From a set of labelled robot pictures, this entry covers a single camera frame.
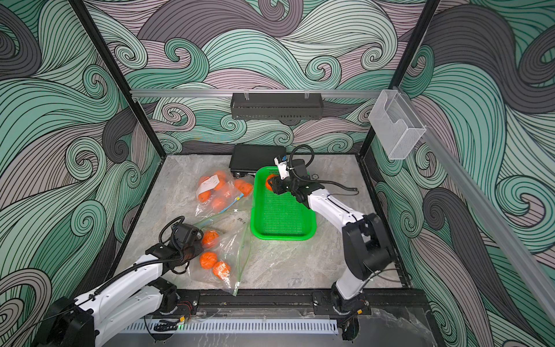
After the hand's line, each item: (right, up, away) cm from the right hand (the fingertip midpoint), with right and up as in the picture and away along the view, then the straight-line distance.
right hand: (271, 180), depth 90 cm
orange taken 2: (-23, -23, -8) cm, 34 cm away
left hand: (-29, -26, -4) cm, 39 cm away
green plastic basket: (+3, -17, +8) cm, 19 cm away
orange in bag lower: (-18, -32, -14) cm, 39 cm away
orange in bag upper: (-24, -29, -12) cm, 39 cm away
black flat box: (-15, +11, +28) cm, 34 cm away
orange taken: (-1, -2, -4) cm, 4 cm away
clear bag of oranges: (-24, -5, +4) cm, 25 cm away
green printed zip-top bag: (-14, -24, -14) cm, 31 cm away
